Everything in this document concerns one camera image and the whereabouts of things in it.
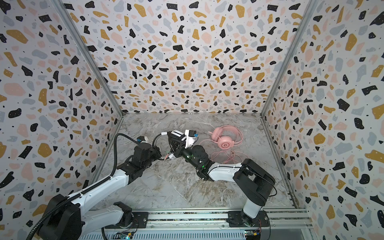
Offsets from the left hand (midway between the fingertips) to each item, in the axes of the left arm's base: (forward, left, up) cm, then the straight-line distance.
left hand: (161, 146), depth 84 cm
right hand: (-2, -6, +11) cm, 13 cm away
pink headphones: (+12, -40, -8) cm, 43 cm away
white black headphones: (+2, -10, +8) cm, 13 cm away
